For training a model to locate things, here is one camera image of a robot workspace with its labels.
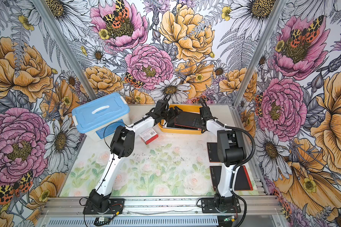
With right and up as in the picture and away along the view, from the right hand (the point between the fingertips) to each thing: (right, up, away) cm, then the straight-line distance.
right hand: (199, 126), depth 103 cm
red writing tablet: (-7, +5, -6) cm, 10 cm away
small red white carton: (-35, -7, -4) cm, 36 cm away
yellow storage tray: (-2, +13, +7) cm, 15 cm away
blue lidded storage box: (-66, +5, -13) cm, 67 cm away
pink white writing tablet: (-24, +2, -7) cm, 25 cm away
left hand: (-13, +8, 0) cm, 15 cm away
